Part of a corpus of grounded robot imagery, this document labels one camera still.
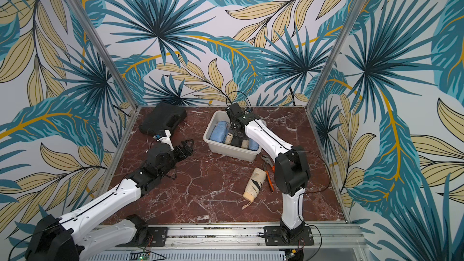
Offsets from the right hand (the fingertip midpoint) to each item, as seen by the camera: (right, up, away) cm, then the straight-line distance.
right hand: (238, 130), depth 91 cm
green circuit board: (-38, -50, -20) cm, 66 cm away
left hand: (-22, -6, -12) cm, 26 cm away
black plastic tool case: (-45, +8, +15) cm, 48 cm away
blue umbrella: (+7, -8, -2) cm, 11 cm away
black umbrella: (-1, -5, -4) cm, 7 cm away
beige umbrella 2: (+3, -7, +1) cm, 8 cm away
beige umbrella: (-5, -5, +2) cm, 7 cm away
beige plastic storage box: (-8, -9, -5) cm, 13 cm away
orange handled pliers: (+16, -20, +2) cm, 25 cm away
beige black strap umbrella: (+7, -25, -7) cm, 27 cm away
